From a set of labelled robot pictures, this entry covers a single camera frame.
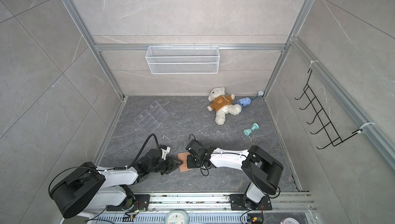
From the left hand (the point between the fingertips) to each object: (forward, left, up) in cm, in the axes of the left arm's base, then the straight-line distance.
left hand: (182, 161), depth 83 cm
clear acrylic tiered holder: (+30, +21, +1) cm, 37 cm away
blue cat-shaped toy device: (+42, -44, +1) cm, 61 cm away
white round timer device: (-25, +1, 0) cm, 25 cm away
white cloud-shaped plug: (+55, -61, -3) cm, 82 cm away
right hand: (0, -4, -3) cm, 5 cm away
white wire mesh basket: (+59, -1, +26) cm, 64 cm away
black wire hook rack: (+2, -64, +30) cm, 70 cm away
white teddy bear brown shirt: (+38, -27, +4) cm, 46 cm away
